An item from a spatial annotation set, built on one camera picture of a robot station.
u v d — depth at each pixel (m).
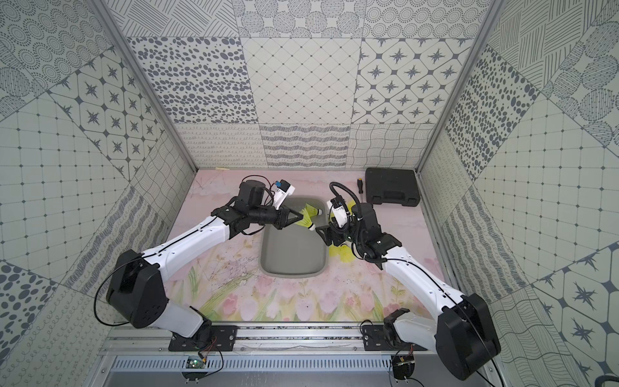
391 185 1.15
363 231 0.62
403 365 0.73
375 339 0.73
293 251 0.91
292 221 0.76
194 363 0.71
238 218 0.61
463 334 0.40
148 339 0.76
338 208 0.70
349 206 0.66
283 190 0.72
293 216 0.76
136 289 0.42
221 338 0.73
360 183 1.15
